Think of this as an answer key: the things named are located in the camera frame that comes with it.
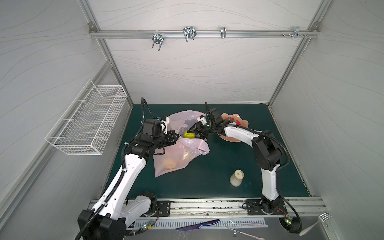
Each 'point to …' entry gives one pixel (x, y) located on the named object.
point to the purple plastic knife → (196, 226)
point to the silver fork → (323, 217)
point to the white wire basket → (87, 124)
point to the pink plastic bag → (183, 150)
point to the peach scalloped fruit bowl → (243, 122)
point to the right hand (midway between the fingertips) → (188, 133)
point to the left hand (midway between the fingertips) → (177, 136)
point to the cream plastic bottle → (236, 178)
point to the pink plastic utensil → (246, 234)
